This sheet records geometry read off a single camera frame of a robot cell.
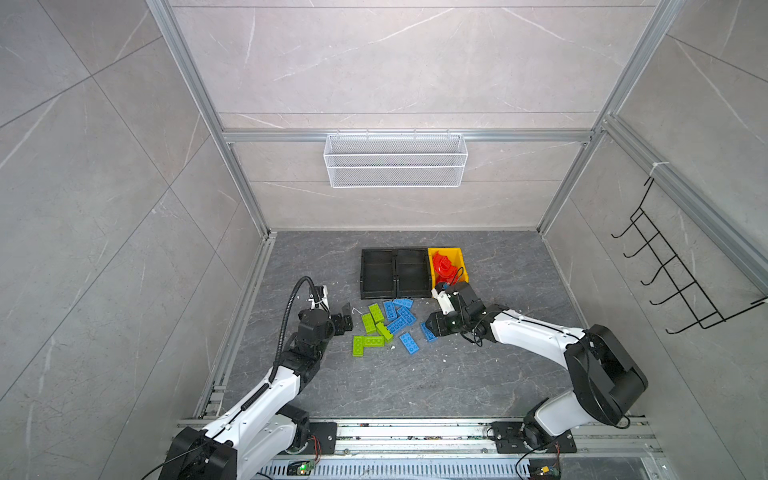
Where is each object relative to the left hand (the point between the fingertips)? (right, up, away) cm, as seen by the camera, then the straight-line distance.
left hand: (333, 299), depth 85 cm
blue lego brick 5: (+28, -10, +2) cm, 30 cm away
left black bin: (+12, +6, +27) cm, 30 cm away
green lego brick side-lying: (+16, -12, +4) cm, 20 cm away
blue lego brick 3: (+19, -9, +8) cm, 22 cm away
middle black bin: (+25, +6, +26) cm, 37 cm away
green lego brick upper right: (+12, -6, +10) cm, 17 cm away
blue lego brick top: (+22, -3, +13) cm, 26 cm away
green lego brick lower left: (+7, -15, +5) cm, 17 cm away
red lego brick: (+35, +7, +16) cm, 40 cm away
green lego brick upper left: (+10, -9, +8) cm, 15 cm away
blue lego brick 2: (+22, -6, +10) cm, 25 cm away
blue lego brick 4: (+23, -14, +3) cm, 27 cm away
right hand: (+29, -7, +5) cm, 31 cm away
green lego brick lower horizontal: (+12, -14, +5) cm, 19 cm away
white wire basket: (+18, +45, +14) cm, 51 cm away
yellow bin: (+41, +12, +22) cm, 48 cm away
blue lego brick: (+17, -5, +11) cm, 21 cm away
